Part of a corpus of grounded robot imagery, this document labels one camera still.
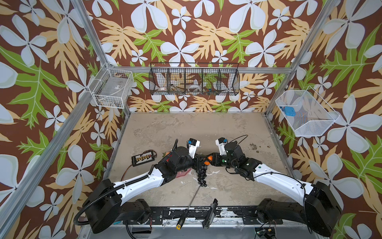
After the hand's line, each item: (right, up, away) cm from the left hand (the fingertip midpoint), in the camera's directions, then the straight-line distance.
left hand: (207, 156), depth 76 cm
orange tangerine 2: (0, -5, +4) cm, 6 cm away
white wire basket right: (+57, +23, +5) cm, 61 cm away
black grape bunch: (-2, -13, +8) cm, 15 cm away
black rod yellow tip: (-11, -29, -2) cm, 31 cm away
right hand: (0, -1, +4) cm, 4 cm away
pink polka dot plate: (-14, -13, +12) cm, 23 cm away
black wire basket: (-6, +48, +22) cm, 53 cm away
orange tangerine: (+2, -1, 0) cm, 2 cm away
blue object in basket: (+50, +25, +10) cm, 56 cm away
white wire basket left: (-56, +39, +10) cm, 68 cm away
